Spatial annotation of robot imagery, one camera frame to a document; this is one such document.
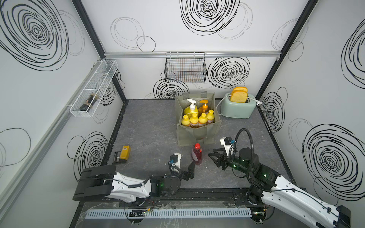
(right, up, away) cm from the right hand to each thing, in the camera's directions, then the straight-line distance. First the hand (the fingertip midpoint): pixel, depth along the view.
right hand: (211, 154), depth 71 cm
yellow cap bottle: (-13, +16, +11) cm, 23 cm away
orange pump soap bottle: (-2, +24, +16) cm, 29 cm away
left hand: (-11, -5, +4) cm, 13 cm away
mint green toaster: (+24, +23, +30) cm, 45 cm away
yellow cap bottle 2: (-8, +16, +12) cm, 21 cm away
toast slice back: (+25, +38, +25) cm, 52 cm away
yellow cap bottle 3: (-3, +17, +11) cm, 21 cm away
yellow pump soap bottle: (-10, +23, +14) cm, 29 cm away
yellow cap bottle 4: (+2, +19, +13) cm, 23 cm away
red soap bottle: (-7, -1, +4) cm, 8 cm away
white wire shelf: (-64, +37, +10) cm, 75 cm away
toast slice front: (+23, +32, +23) cm, 46 cm away
